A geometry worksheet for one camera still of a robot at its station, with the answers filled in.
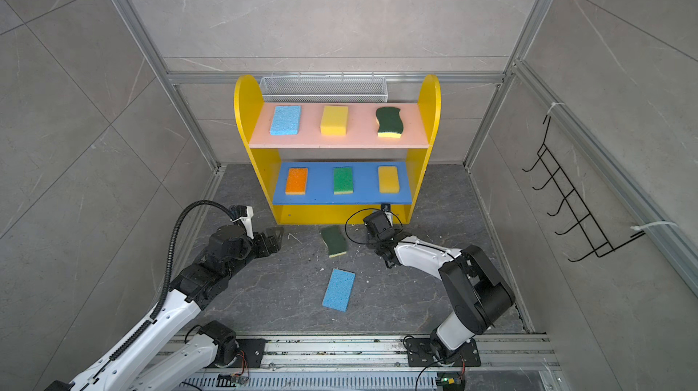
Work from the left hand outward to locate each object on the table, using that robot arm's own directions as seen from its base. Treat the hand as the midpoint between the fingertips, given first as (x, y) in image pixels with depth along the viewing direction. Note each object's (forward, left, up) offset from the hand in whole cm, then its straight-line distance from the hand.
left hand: (274, 227), depth 77 cm
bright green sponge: (+22, -20, -5) cm, 30 cm away
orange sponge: (+21, -3, -4) cm, 22 cm away
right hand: (+6, -33, -16) cm, 37 cm away
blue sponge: (-12, -18, -19) cm, 29 cm away
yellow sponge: (+22, -36, -6) cm, 43 cm away
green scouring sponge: (+5, -16, -19) cm, 26 cm away
